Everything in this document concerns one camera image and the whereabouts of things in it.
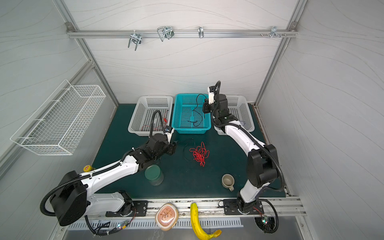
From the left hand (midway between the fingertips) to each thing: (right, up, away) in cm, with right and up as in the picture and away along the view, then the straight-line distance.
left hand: (175, 137), depth 83 cm
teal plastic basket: (+5, +12, +28) cm, 31 cm away
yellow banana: (+12, -36, -18) cm, 42 cm away
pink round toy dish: (-2, -35, -14) cm, 38 cm away
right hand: (+19, +25, +1) cm, 31 cm away
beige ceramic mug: (+29, -24, -2) cm, 38 cm away
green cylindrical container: (-10, -17, -10) cm, 22 cm away
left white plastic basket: (-29, +7, +24) cm, 38 cm away
